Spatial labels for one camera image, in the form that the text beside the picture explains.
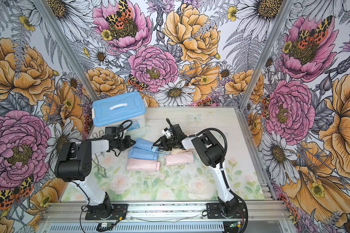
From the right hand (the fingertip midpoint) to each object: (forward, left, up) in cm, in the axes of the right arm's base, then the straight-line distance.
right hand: (155, 148), depth 95 cm
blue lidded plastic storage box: (+19, +26, +15) cm, 35 cm away
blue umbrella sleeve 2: (-4, +13, +1) cm, 13 cm away
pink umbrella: (-11, +8, 0) cm, 14 cm away
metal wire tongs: (+14, +42, -2) cm, 44 cm away
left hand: (+3, +14, -1) cm, 14 cm away
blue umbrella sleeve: (+2, +7, +2) cm, 8 cm away
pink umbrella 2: (-8, -15, +1) cm, 17 cm away
